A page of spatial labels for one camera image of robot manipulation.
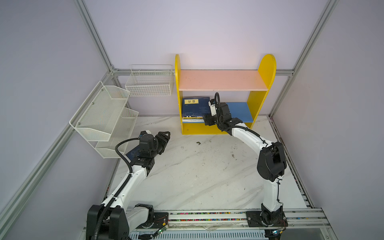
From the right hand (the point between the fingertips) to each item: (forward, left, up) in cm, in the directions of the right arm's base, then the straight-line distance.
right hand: (206, 114), depth 92 cm
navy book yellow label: (+5, +7, +2) cm, 9 cm away
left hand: (-17, +21, 0) cm, 27 cm away
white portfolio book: (0, +9, -7) cm, 11 cm away
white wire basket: (+18, +36, +13) cm, 43 cm away
